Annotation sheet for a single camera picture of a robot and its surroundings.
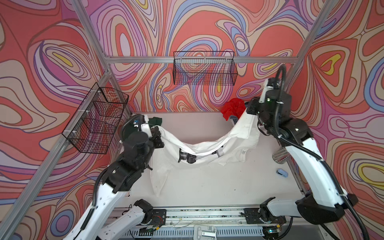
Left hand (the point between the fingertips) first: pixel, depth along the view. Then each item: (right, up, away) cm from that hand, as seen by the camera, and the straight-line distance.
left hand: (162, 125), depth 64 cm
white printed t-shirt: (+35, -12, +13) cm, 39 cm away
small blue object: (+65, -27, +20) cm, 73 cm away
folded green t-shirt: (-15, +3, +46) cm, 49 cm away
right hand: (+39, +10, +1) cm, 40 cm away
